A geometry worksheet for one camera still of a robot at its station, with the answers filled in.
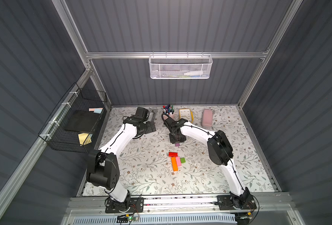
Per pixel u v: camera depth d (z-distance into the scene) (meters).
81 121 0.75
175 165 0.87
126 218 0.70
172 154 0.92
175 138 0.83
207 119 1.08
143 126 0.77
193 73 0.90
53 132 0.62
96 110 0.83
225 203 0.73
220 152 0.57
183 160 0.89
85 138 0.61
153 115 1.13
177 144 0.96
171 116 1.00
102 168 0.46
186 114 1.12
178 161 0.89
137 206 0.73
